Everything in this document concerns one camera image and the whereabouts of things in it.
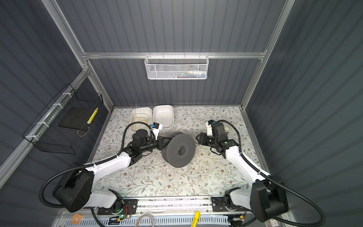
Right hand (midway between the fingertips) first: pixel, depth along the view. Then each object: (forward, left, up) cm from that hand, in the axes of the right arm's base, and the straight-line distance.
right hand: (201, 138), depth 84 cm
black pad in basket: (+3, +68, +17) cm, 70 cm away
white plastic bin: (+30, +27, -11) cm, 42 cm away
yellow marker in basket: (+5, +61, +15) cm, 63 cm away
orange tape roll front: (-38, +65, -12) cm, 77 cm away
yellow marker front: (-40, +4, -12) cm, 41 cm away
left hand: (-2, +17, +3) cm, 18 cm away
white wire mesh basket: (+70, +18, +7) cm, 72 cm away
